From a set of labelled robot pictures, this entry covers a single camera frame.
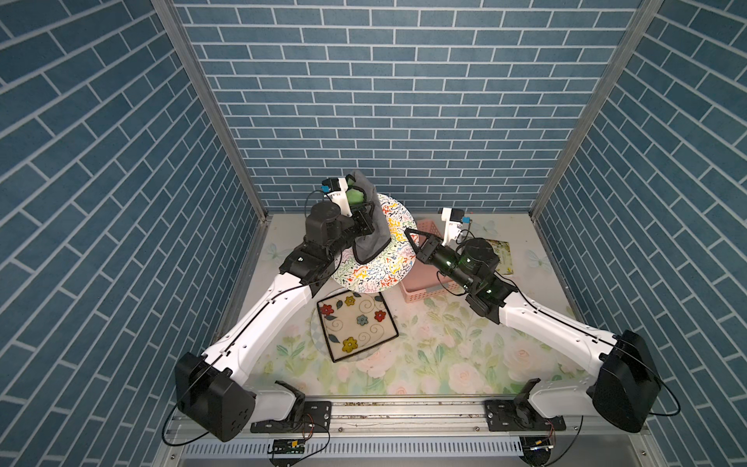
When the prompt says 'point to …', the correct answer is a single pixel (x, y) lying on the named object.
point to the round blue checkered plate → (369, 352)
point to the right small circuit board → (535, 449)
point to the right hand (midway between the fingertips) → (407, 233)
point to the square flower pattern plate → (356, 322)
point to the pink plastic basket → (426, 281)
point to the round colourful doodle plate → (391, 268)
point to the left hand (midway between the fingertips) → (385, 205)
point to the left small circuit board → (288, 447)
